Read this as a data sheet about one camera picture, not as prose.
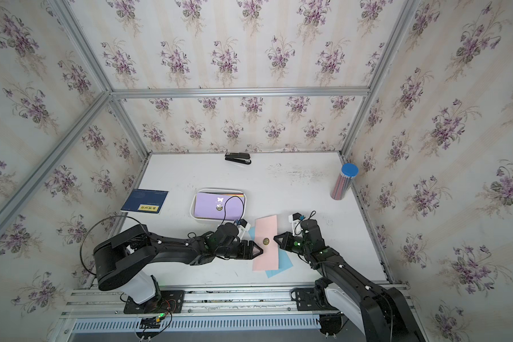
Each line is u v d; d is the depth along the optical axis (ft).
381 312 1.33
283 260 2.71
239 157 3.77
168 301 2.35
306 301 2.40
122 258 1.48
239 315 2.35
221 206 3.05
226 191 3.17
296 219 2.61
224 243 2.20
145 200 3.31
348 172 2.85
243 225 2.61
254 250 2.48
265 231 2.90
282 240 2.49
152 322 2.35
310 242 2.17
